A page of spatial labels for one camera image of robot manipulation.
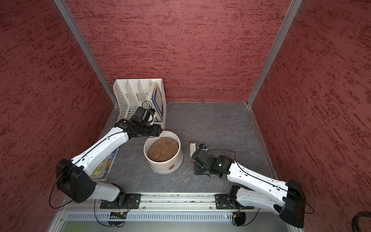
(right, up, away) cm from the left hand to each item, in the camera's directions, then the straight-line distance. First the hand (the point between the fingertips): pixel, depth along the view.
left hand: (155, 132), depth 82 cm
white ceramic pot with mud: (+5, -11, -2) cm, 12 cm away
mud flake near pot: (+21, -19, +7) cm, 30 cm away
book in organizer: (-2, +21, +12) cm, 24 cm away
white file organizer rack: (-27, +27, +27) cm, 46 cm away
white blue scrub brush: (+21, -9, -1) cm, 23 cm away
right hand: (+24, -20, -6) cm, 32 cm away
